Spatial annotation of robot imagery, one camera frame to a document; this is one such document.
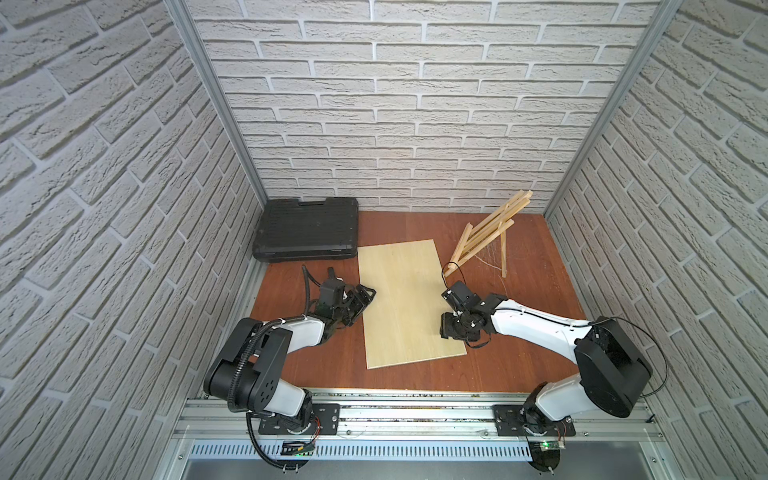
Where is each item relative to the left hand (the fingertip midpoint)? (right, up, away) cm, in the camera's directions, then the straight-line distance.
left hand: (375, 295), depth 91 cm
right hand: (+23, -10, -4) cm, 26 cm away
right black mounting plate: (+35, -29, -18) cm, 49 cm away
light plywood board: (+9, -8, 0) cm, 12 cm away
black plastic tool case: (-31, +21, +15) cm, 40 cm away
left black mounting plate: (-11, -28, -18) cm, 35 cm away
